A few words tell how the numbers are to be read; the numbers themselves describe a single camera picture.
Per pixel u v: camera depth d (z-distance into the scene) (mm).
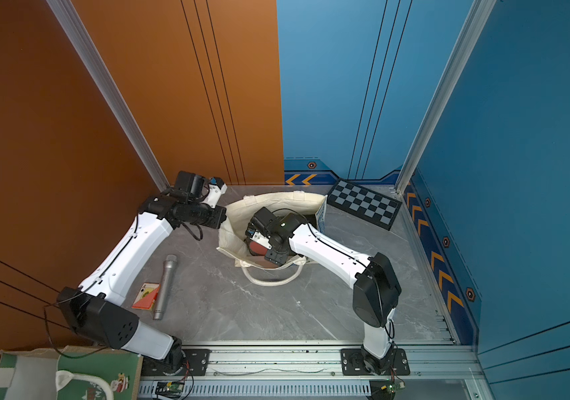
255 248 737
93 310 405
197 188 622
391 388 698
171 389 719
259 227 652
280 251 649
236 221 849
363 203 1096
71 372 526
